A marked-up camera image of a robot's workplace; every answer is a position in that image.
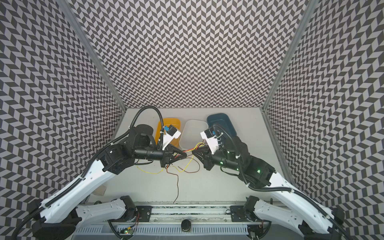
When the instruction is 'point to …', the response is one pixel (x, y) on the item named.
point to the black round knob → (186, 225)
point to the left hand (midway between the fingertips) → (183, 155)
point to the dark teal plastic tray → (223, 120)
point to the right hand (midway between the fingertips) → (195, 150)
